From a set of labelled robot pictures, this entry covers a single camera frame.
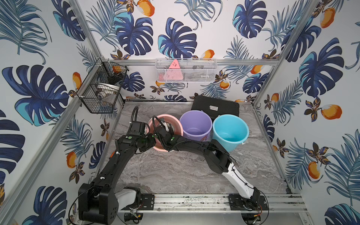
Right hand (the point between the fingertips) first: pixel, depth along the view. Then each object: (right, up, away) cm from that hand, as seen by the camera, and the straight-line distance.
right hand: (165, 128), depth 97 cm
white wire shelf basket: (+15, +39, -4) cm, 42 cm away
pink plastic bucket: (+7, +4, -4) cm, 9 cm away
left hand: (-4, -8, -12) cm, 15 cm away
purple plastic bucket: (+22, +2, +3) cm, 23 cm away
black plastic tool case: (+38, +16, +13) cm, 43 cm away
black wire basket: (-38, +22, -13) cm, 46 cm away
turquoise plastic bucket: (+45, -1, 0) cm, 45 cm away
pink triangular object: (+7, +37, -7) cm, 38 cm away
